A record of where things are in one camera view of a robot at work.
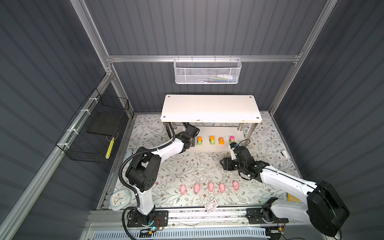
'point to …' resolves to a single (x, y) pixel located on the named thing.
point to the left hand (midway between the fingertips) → (187, 139)
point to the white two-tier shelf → (222, 119)
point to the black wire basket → (88, 135)
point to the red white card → (210, 206)
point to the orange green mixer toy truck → (212, 140)
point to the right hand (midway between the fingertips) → (225, 162)
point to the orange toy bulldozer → (221, 140)
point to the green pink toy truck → (232, 139)
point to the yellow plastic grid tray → (291, 198)
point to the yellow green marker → (109, 148)
